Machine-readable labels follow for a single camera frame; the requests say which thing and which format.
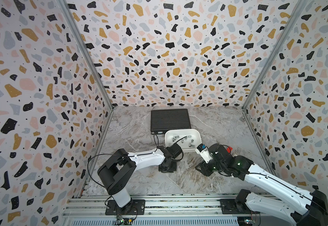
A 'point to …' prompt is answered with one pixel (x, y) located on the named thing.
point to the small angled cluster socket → (175, 138)
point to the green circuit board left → (124, 221)
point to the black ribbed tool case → (162, 120)
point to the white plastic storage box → (187, 139)
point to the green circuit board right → (248, 221)
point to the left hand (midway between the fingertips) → (174, 170)
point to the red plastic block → (228, 149)
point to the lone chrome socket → (189, 136)
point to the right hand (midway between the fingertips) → (197, 167)
